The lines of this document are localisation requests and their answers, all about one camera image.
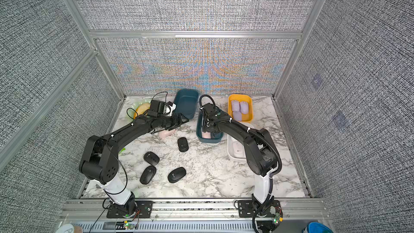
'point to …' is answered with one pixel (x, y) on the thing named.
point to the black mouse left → (151, 158)
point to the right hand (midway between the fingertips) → (207, 123)
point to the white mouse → (238, 149)
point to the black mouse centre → (183, 144)
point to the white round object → (65, 228)
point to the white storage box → (230, 139)
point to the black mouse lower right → (177, 175)
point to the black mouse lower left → (148, 175)
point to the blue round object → (316, 227)
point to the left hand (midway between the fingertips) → (188, 120)
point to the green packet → (123, 149)
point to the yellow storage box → (247, 117)
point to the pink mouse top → (165, 133)
